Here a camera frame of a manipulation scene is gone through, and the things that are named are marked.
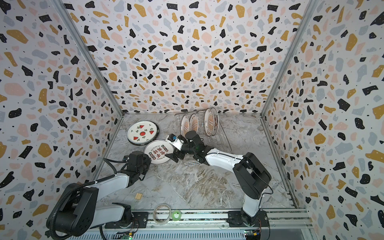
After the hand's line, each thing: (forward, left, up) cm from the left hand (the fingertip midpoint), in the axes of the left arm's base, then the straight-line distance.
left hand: (151, 154), depth 91 cm
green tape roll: (-31, -17, -7) cm, 36 cm away
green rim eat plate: (+7, -1, -6) cm, 9 cm away
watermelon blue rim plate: (+20, +11, -4) cm, 23 cm away
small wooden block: (-22, +4, -5) cm, 23 cm away
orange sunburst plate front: (+23, -19, 0) cm, 30 cm away
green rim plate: (+21, -41, +7) cm, 47 cm away
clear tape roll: (-31, -9, -8) cm, 33 cm away
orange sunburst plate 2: (+25, -37, +2) cm, 44 cm away
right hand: (-1, -12, +13) cm, 17 cm away
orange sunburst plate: (+23, -26, +4) cm, 34 cm away
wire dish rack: (+13, -43, -5) cm, 46 cm away
